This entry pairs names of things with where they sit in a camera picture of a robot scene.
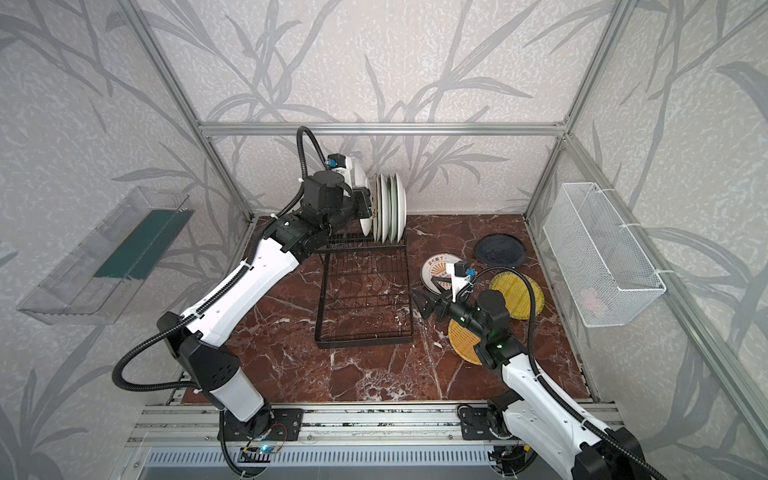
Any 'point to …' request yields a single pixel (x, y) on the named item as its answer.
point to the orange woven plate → (463, 341)
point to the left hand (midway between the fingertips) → (372, 191)
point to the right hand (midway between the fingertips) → (421, 285)
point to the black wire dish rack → (363, 292)
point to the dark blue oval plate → (500, 250)
